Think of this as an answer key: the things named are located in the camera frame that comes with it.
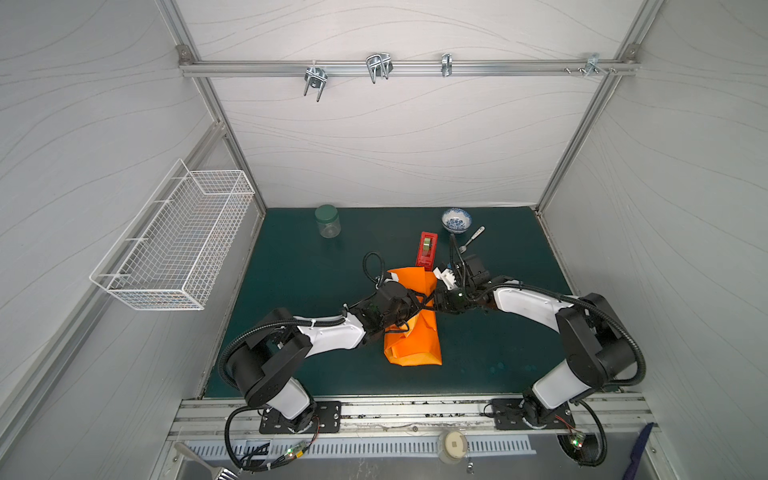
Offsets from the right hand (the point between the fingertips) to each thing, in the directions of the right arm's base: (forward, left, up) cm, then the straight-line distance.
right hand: (431, 300), depth 89 cm
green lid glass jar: (+29, +37, +3) cm, 47 cm away
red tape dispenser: (+19, +1, -1) cm, 19 cm away
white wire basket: (-4, +63, +27) cm, 68 cm away
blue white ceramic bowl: (+37, -11, -4) cm, 39 cm away
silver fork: (+31, -18, -5) cm, 36 cm away
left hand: (-2, 0, +5) cm, 5 cm away
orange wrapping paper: (-14, +4, +2) cm, 15 cm away
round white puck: (-36, -4, +5) cm, 36 cm away
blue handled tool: (-34, -49, -7) cm, 59 cm away
